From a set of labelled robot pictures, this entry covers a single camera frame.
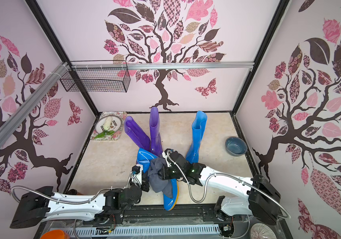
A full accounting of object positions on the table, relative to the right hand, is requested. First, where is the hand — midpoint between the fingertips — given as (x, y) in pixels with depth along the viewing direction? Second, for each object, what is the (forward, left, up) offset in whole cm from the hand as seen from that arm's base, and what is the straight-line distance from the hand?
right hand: (158, 172), depth 75 cm
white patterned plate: (+42, +36, -11) cm, 57 cm away
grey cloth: (-6, 0, +1) cm, 6 cm away
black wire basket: (+57, +37, +22) cm, 71 cm away
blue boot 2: (+10, +9, +1) cm, 13 cm away
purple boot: (+23, +14, +3) cm, 27 cm away
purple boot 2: (+20, +3, -6) cm, 21 cm away
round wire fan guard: (-25, -49, -12) cm, 56 cm away
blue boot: (+25, -23, +8) cm, 35 cm away
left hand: (0, +5, -3) cm, 6 cm away
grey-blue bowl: (+22, -51, -13) cm, 57 cm away
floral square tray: (+34, +33, -13) cm, 49 cm away
